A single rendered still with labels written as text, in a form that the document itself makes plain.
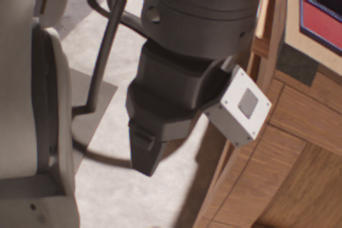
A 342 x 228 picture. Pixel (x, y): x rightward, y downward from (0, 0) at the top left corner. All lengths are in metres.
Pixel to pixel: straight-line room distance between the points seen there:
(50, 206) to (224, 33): 0.20
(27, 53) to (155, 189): 0.70
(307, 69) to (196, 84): 0.26
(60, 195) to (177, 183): 0.64
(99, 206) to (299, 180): 0.38
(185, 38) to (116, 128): 0.73
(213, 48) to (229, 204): 0.46
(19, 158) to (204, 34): 0.17
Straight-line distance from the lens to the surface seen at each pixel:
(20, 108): 0.38
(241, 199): 0.82
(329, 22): 0.76
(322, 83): 0.67
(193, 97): 0.44
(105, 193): 1.01
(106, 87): 1.18
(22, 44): 0.38
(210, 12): 0.38
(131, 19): 1.36
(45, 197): 0.44
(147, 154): 0.48
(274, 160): 0.76
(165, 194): 1.04
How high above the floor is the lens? 0.80
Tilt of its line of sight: 42 degrees down
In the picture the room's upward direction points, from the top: 20 degrees clockwise
